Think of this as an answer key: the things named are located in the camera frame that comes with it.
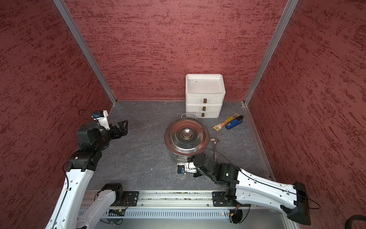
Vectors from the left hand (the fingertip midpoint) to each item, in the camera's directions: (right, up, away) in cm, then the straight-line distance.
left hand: (119, 126), depth 71 cm
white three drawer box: (+47, +20, +22) cm, 55 cm away
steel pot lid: (+35, -7, +7) cm, 36 cm away
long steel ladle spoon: (+54, -12, +22) cm, 59 cm away
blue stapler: (+74, +1, +33) cm, 81 cm away
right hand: (+37, -18, +2) cm, 41 cm away
